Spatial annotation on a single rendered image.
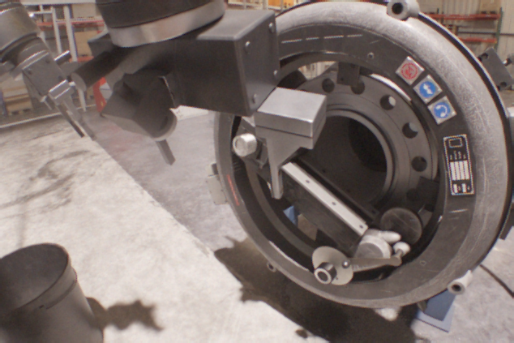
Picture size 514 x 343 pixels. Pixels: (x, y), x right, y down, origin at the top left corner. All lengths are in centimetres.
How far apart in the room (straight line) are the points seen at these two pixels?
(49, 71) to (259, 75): 39
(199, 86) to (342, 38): 39
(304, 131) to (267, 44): 6
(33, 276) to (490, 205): 127
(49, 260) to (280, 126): 101
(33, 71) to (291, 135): 41
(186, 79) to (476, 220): 48
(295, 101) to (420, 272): 49
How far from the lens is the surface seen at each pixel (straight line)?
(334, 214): 59
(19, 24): 53
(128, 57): 20
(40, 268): 114
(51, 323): 92
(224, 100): 16
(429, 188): 65
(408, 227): 61
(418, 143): 63
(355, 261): 63
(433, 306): 114
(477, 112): 48
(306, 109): 17
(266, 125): 17
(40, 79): 49
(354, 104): 66
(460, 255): 57
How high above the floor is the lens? 86
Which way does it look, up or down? 25 degrees down
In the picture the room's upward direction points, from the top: 2 degrees counter-clockwise
